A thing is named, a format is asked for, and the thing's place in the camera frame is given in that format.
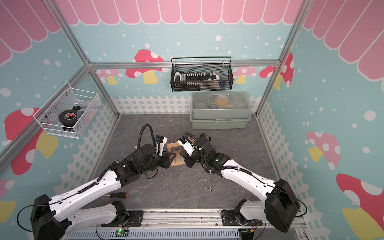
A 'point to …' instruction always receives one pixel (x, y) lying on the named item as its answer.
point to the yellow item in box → (221, 100)
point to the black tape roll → (68, 117)
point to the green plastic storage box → (220, 110)
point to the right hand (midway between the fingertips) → (181, 153)
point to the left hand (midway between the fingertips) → (174, 157)
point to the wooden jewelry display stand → (175, 147)
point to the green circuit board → (121, 233)
